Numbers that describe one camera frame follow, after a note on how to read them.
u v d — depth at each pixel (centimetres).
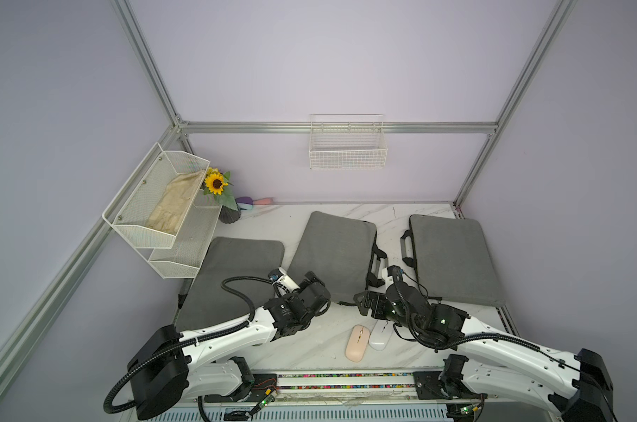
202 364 44
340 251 101
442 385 65
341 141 95
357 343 80
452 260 99
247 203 119
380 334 82
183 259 90
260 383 73
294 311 59
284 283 72
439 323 54
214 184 96
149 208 79
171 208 79
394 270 68
